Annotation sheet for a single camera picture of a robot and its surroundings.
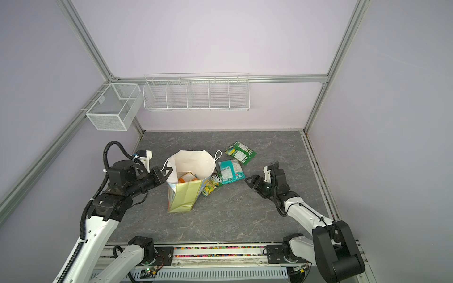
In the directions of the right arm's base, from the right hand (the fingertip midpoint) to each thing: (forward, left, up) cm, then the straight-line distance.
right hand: (249, 183), depth 86 cm
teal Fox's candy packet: (+10, +10, -5) cm, 15 cm away
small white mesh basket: (+39, +75, +17) cm, 86 cm away
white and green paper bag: (+8, +34, -1) cm, 35 cm away
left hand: (-4, +32, +18) cm, 37 cm away
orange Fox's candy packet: (+5, +32, -2) cm, 33 cm away
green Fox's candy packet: (+24, +4, -6) cm, 25 cm away
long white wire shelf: (+48, +18, +21) cm, 55 cm away
